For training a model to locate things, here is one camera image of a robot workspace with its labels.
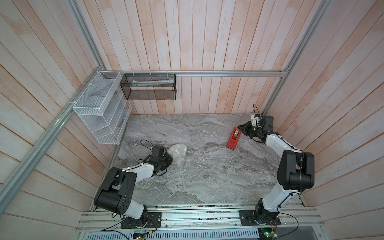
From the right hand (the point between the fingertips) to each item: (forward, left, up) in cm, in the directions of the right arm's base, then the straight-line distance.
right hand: (237, 125), depth 94 cm
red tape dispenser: (-2, 0, -11) cm, 12 cm away
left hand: (-19, +41, -13) cm, 47 cm away
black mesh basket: (+26, +60, +11) cm, 66 cm away
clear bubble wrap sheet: (-16, +38, -8) cm, 42 cm away
